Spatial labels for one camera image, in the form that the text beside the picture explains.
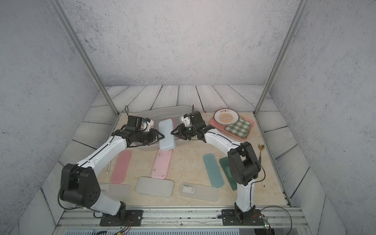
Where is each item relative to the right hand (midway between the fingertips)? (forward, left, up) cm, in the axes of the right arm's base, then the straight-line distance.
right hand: (171, 134), depth 84 cm
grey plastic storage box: (-6, +9, -2) cm, 11 cm away
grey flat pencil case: (-23, +8, -18) cm, 30 cm away
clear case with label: (-25, -16, -19) cm, 35 cm away
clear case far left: (-26, +28, -17) cm, 42 cm away
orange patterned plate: (+32, -38, -19) cm, 53 cm away
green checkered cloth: (+19, -47, -19) cm, 54 cm away
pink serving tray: (+23, -27, -17) cm, 39 cm away
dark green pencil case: (-9, -32, -20) cm, 38 cm away
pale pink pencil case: (-9, +7, -18) cm, 22 cm away
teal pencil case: (-13, -24, -20) cm, 34 cm away
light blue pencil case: (+5, +4, 0) cm, 7 cm away
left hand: (-1, +4, -1) cm, 4 cm away
